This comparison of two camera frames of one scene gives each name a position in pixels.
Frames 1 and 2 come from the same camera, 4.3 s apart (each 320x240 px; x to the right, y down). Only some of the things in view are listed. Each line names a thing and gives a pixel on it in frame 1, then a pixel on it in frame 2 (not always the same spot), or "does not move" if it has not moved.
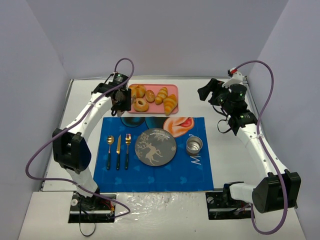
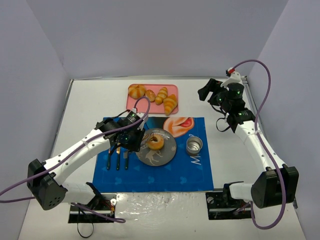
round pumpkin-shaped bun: (138, 90) does not move
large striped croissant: (170, 102) does not move
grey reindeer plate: (155, 147) does not move
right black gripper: (214, 91) does not move
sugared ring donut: (140, 105) to (155, 142)
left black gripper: (125, 100) to (139, 139)
